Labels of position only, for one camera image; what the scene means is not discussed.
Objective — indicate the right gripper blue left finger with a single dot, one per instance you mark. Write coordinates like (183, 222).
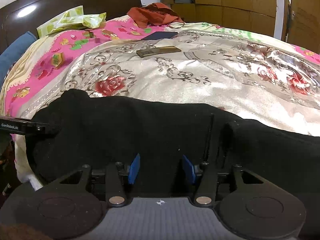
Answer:
(133, 169)

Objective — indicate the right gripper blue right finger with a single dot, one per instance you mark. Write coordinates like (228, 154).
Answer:
(191, 171)

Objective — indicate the black pants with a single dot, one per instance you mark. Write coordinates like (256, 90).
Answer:
(99, 131)

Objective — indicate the blue pillow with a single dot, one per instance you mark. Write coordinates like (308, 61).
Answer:
(13, 53)

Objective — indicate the pink patterned bedsheet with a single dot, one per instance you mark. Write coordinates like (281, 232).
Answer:
(48, 56)

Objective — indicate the floral satin bedspread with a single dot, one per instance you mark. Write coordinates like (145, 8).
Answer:
(251, 75)

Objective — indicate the green yellow patterned pillow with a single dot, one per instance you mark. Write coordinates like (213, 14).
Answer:
(71, 19)

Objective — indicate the dark blue phone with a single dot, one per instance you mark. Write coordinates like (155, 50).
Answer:
(160, 35)

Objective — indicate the red-orange crumpled cloth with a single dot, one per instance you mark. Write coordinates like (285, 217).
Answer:
(154, 14)

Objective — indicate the dark brown headboard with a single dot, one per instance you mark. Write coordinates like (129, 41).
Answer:
(22, 16)

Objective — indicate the wooden wardrobe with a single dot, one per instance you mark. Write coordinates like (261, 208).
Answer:
(258, 16)

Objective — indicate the wooden door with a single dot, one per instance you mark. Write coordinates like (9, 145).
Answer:
(301, 24)

